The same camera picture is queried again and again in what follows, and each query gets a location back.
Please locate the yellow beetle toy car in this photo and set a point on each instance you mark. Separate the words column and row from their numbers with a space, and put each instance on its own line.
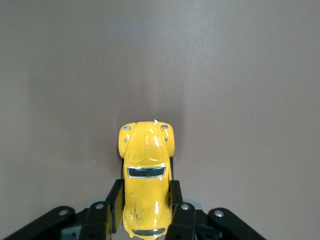
column 145, row 190

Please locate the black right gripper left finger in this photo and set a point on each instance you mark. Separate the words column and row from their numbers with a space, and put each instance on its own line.
column 100, row 220

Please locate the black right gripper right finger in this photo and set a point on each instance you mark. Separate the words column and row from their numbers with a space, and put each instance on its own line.
column 182, row 222

